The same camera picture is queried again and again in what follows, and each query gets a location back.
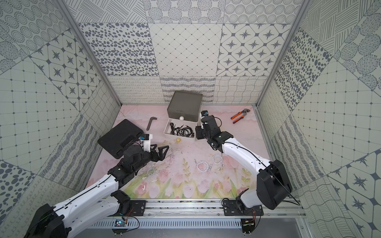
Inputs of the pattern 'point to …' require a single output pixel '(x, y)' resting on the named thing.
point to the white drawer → (180, 124)
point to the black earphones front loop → (181, 128)
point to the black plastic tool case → (115, 141)
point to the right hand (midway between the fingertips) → (201, 129)
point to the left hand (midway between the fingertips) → (162, 143)
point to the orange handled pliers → (244, 113)
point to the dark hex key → (150, 122)
